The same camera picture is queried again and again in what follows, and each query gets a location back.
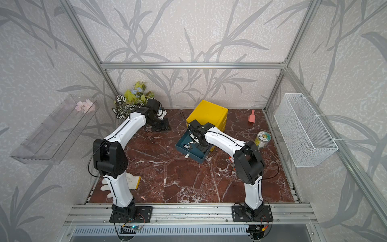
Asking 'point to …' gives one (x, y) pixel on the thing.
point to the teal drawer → (194, 153)
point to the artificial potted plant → (131, 99)
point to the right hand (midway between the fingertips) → (206, 143)
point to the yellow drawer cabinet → (207, 112)
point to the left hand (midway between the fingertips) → (170, 128)
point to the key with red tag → (231, 159)
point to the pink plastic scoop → (252, 117)
